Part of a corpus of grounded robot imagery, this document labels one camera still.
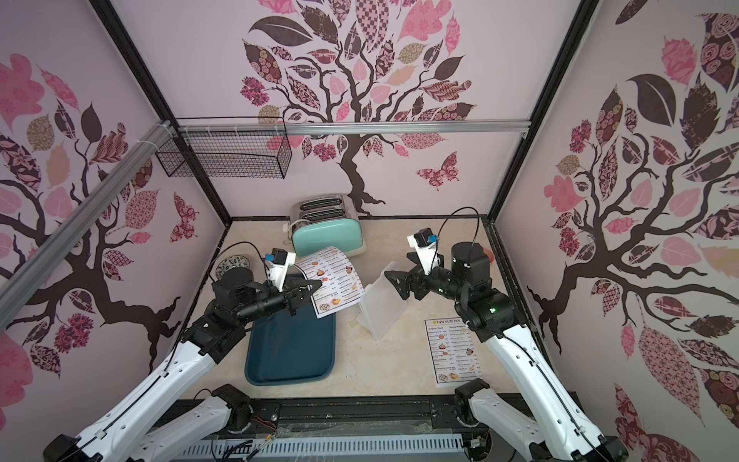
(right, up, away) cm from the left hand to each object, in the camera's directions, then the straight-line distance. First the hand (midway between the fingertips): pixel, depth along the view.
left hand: (322, 289), depth 69 cm
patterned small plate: (-39, +5, +32) cm, 51 cm away
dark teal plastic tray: (-13, -20, +14) cm, 28 cm away
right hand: (+20, +7, -3) cm, 21 cm away
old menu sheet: (+37, -22, +16) cm, 46 cm away
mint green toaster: (-6, +19, +27) cm, 34 cm away
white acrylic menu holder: (+15, -5, +10) cm, 19 cm away
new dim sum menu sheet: (+4, +1, +2) cm, 5 cm away
